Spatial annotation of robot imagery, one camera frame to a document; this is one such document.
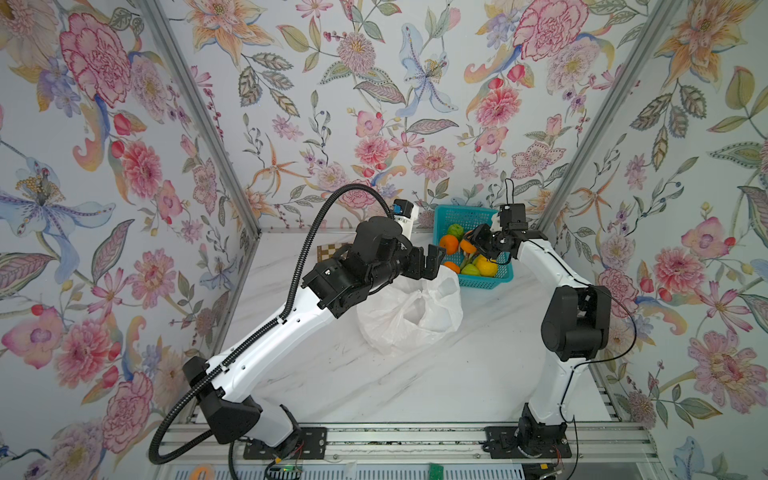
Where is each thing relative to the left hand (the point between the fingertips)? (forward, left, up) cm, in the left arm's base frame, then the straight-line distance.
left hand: (433, 250), depth 63 cm
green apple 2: (+20, -19, -33) cm, 43 cm away
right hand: (+25, -17, -23) cm, 38 cm away
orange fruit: (+33, -15, -33) cm, 49 cm away
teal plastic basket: (+16, -29, -30) cm, 45 cm away
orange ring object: (-35, +55, -39) cm, 76 cm away
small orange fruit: (+22, -17, -23) cm, 36 cm away
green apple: (+39, -18, -33) cm, 54 cm away
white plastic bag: (-1, +4, -25) cm, 26 cm away
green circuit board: (-35, -1, -37) cm, 51 cm away
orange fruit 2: (+22, -14, -34) cm, 43 cm away
